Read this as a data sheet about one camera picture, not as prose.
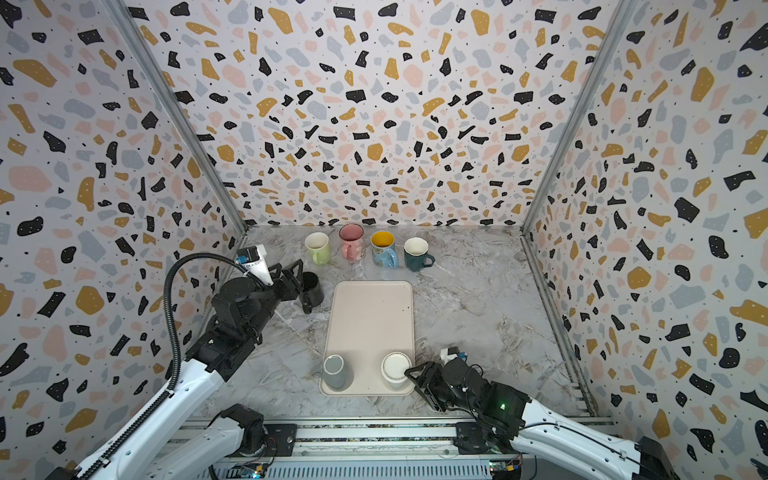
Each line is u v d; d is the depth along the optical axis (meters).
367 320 0.95
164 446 0.45
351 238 1.06
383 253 1.03
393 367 0.78
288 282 0.64
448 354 0.76
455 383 0.58
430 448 0.73
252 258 0.59
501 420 0.56
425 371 0.69
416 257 1.02
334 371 0.75
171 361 0.88
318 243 1.09
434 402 0.69
